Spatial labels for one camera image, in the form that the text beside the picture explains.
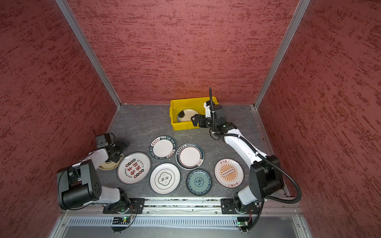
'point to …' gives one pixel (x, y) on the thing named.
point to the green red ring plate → (189, 156)
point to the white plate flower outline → (164, 178)
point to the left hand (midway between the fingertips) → (126, 150)
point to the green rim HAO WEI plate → (163, 148)
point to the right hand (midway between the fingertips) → (197, 121)
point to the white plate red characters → (133, 167)
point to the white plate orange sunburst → (228, 173)
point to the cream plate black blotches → (185, 115)
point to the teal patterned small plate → (199, 182)
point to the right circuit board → (243, 221)
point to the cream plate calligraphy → (112, 165)
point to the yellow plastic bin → (196, 103)
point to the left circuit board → (121, 220)
